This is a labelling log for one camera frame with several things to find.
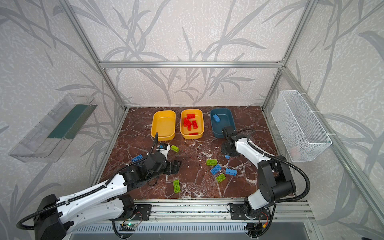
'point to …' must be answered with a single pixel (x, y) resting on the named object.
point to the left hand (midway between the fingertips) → (177, 158)
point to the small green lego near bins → (175, 148)
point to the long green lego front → (177, 188)
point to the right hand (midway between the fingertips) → (226, 147)
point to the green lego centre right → (211, 162)
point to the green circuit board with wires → (128, 226)
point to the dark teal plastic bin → (225, 116)
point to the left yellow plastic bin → (163, 123)
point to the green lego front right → (221, 178)
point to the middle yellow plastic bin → (200, 119)
